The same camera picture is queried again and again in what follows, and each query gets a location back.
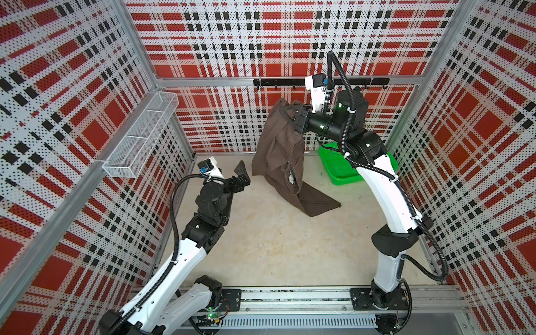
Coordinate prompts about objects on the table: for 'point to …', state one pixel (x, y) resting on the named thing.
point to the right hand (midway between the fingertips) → (286, 108)
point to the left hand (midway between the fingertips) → (236, 166)
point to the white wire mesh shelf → (128, 158)
